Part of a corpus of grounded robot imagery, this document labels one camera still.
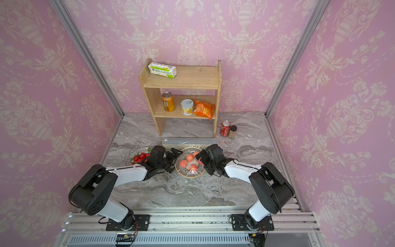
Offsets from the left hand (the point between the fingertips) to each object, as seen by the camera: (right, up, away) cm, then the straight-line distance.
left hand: (182, 158), depth 90 cm
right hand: (+9, -1, 0) cm, 9 cm away
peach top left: (+4, 0, +2) cm, 4 cm away
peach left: (+1, -3, 0) cm, 3 cm away
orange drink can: (-8, +33, -4) cm, 34 cm away
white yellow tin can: (+3, +30, -1) cm, 30 cm away
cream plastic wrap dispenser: (-3, +8, +8) cm, 11 cm away
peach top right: (+7, +2, +2) cm, 8 cm away
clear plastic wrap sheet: (+2, -4, +1) cm, 5 cm away
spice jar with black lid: (+32, +14, +15) cm, 38 cm away
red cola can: (+26, +17, +11) cm, 33 cm away
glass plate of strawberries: (-28, +1, +5) cm, 28 cm away
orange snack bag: (+12, +28, -3) cm, 31 cm away
